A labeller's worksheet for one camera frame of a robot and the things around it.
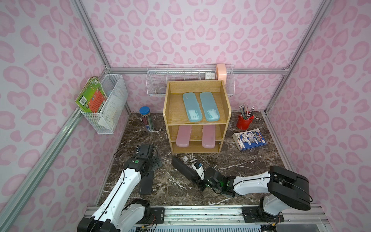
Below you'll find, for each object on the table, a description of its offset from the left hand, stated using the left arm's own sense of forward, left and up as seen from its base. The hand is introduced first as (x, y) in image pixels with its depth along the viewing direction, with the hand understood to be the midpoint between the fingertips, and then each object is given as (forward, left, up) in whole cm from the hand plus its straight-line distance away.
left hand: (152, 162), depth 82 cm
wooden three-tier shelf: (+17, -14, +21) cm, 31 cm away
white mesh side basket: (+18, +26, +16) cm, 35 cm away
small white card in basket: (+47, -34, +25) cm, 64 cm away
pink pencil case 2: (+11, -32, +10) cm, 35 cm away
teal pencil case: (+21, -23, +23) cm, 39 cm away
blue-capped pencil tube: (+30, +8, +5) cm, 31 cm away
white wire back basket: (+50, 0, +25) cm, 55 cm away
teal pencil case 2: (+22, -32, +23) cm, 45 cm away
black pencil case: (-3, -19, -3) cm, 20 cm away
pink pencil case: (+13, -18, +8) cm, 23 cm away
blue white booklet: (+20, -63, -7) cm, 66 cm away
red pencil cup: (+32, -60, -5) cm, 68 cm away
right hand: (-6, -23, -5) cm, 24 cm away
